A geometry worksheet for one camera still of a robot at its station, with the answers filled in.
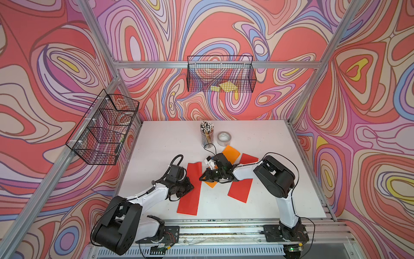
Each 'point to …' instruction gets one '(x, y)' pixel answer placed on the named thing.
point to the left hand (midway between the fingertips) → (196, 187)
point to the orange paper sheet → (232, 154)
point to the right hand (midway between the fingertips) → (201, 182)
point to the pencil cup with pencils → (207, 130)
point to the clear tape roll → (223, 138)
